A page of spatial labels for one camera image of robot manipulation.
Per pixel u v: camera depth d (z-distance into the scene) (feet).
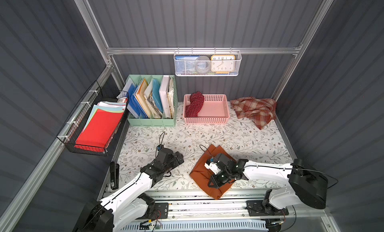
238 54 2.92
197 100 3.68
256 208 2.42
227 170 2.16
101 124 2.32
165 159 2.12
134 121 3.43
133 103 3.16
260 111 3.47
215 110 3.86
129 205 1.87
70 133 2.00
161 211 2.42
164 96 3.09
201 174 2.69
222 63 2.90
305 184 1.42
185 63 2.74
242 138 3.34
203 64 2.96
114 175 2.67
